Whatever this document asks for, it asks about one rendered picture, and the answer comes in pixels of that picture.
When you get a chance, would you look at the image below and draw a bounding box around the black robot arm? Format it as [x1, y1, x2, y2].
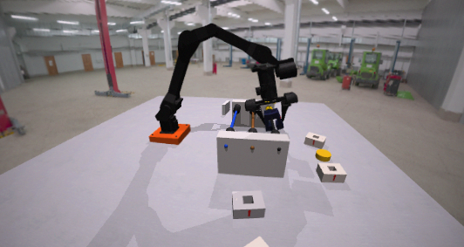
[154, 23, 297, 134]

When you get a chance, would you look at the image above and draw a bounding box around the yellow short cylinder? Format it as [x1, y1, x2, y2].
[316, 149, 331, 162]

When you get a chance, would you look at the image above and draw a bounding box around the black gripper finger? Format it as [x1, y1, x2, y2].
[281, 101, 291, 121]
[253, 106, 265, 125]

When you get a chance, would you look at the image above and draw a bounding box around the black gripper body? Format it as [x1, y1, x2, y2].
[245, 81, 298, 112]

